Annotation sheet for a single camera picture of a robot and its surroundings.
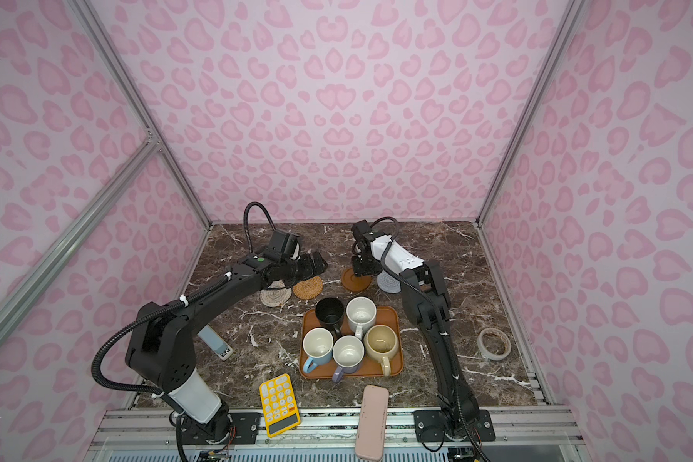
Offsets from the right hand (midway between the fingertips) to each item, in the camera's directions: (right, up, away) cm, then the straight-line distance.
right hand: (365, 270), depth 104 cm
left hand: (-14, +2, -16) cm, 22 cm away
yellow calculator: (-24, -33, -28) cm, 50 cm away
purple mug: (-6, -23, -20) cm, 31 cm away
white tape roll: (+38, -21, -17) cm, 47 cm away
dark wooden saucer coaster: (-4, -4, -4) cm, 7 cm away
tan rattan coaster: (-20, -6, -4) cm, 21 cm away
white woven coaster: (-31, -9, -7) cm, 33 cm away
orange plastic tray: (+1, -25, -23) cm, 34 cm away
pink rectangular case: (0, -40, -31) cm, 50 cm away
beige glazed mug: (+4, -21, -18) cm, 28 cm away
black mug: (-12, -12, -15) cm, 22 cm away
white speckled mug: (-2, -12, -12) cm, 17 cm away
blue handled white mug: (-15, -21, -19) cm, 32 cm away
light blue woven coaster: (+8, -4, -4) cm, 9 cm away
